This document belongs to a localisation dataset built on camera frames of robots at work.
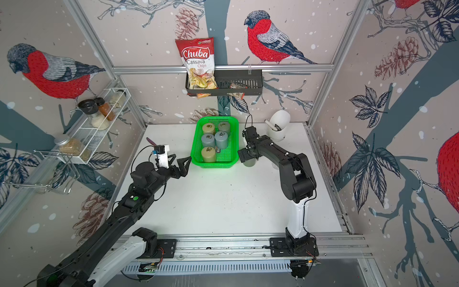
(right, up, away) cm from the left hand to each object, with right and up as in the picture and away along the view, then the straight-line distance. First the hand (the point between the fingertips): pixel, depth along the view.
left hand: (185, 153), depth 75 cm
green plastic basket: (+15, -5, +29) cm, 33 cm away
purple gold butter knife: (-34, +4, +39) cm, 52 cm away
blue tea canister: (+13, +6, +28) cm, 32 cm away
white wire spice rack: (-46, -7, -9) cm, 48 cm away
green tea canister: (+15, +14, +32) cm, 38 cm away
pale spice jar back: (-35, +25, +9) cm, 44 cm away
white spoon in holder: (+43, +14, +30) cm, 54 cm away
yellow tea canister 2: (+7, -2, +20) cm, 21 cm away
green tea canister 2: (+30, -7, +20) cm, 36 cm away
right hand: (+29, -2, +24) cm, 38 cm away
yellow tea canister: (+5, +13, +32) cm, 35 cm away
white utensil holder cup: (+50, +18, +31) cm, 61 cm away
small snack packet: (+24, +29, +15) cm, 40 cm away
